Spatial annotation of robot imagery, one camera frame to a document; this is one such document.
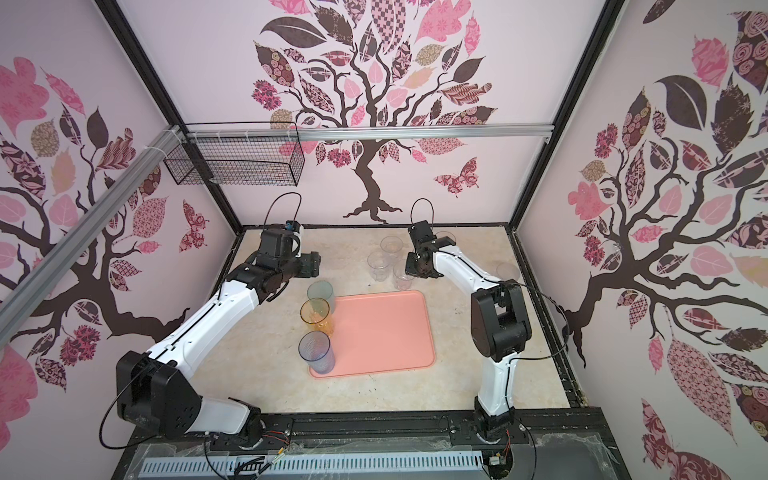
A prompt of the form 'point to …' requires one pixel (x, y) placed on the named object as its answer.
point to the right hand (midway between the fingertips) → (415, 265)
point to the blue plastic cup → (317, 349)
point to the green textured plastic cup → (322, 289)
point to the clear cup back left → (390, 246)
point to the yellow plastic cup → (316, 311)
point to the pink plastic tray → (379, 332)
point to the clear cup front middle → (402, 280)
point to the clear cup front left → (378, 262)
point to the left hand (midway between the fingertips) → (308, 260)
